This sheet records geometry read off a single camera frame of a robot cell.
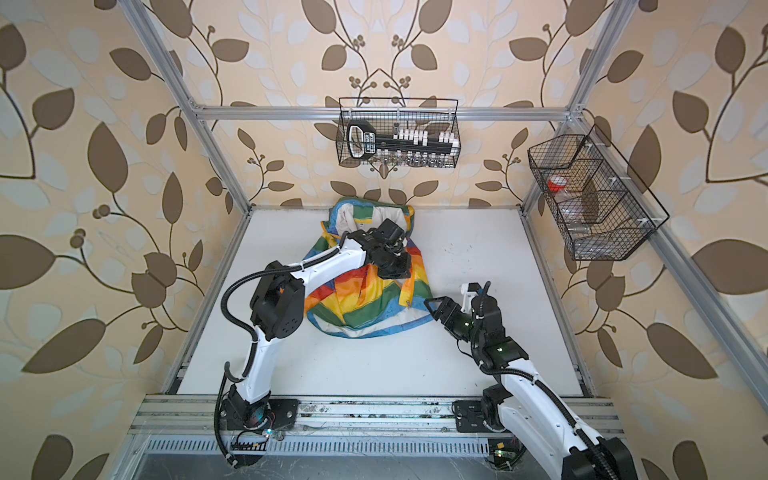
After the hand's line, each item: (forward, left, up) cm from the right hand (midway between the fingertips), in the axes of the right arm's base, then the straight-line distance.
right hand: (431, 311), depth 81 cm
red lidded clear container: (+26, -35, +23) cm, 49 cm away
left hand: (+13, +3, 0) cm, 13 cm away
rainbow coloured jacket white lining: (+8, +21, -9) cm, 24 cm away
